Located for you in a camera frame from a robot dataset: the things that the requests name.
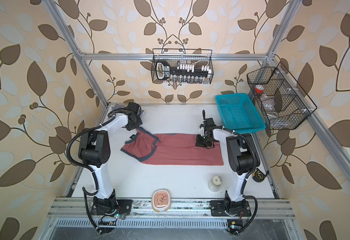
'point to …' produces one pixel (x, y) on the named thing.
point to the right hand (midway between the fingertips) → (197, 145)
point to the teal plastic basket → (239, 113)
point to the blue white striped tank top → (117, 107)
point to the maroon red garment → (172, 149)
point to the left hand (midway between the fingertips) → (137, 122)
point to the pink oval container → (161, 200)
